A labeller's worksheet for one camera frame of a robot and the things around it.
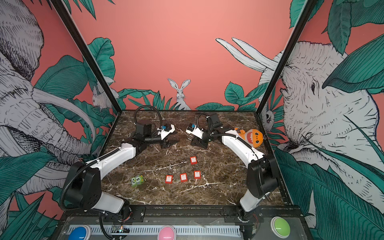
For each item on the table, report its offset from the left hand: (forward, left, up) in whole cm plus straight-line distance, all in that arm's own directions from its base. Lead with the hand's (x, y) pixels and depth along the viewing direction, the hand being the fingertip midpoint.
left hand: (176, 133), depth 80 cm
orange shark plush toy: (+4, -49, -13) cm, 51 cm away
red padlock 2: (-18, +6, -19) cm, 27 cm away
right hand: (-2, -8, -3) cm, 9 cm away
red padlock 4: (-16, -11, -20) cm, 28 cm away
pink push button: (-43, +5, -20) cm, 48 cm away
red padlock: (-6, -9, -20) cm, 23 cm away
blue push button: (-41, +44, -19) cm, 63 cm away
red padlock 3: (-17, -3, -21) cm, 27 cm away
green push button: (-43, -49, -18) cm, 68 cm away
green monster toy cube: (-18, +23, -20) cm, 35 cm away
